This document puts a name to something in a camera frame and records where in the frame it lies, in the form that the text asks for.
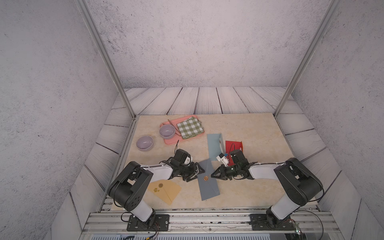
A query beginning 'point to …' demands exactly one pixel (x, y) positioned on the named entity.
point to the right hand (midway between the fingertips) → (213, 177)
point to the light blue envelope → (215, 146)
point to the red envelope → (231, 146)
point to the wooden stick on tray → (175, 128)
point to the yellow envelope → (166, 190)
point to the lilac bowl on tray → (167, 131)
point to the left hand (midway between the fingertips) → (203, 175)
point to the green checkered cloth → (190, 128)
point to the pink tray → (177, 137)
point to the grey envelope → (208, 185)
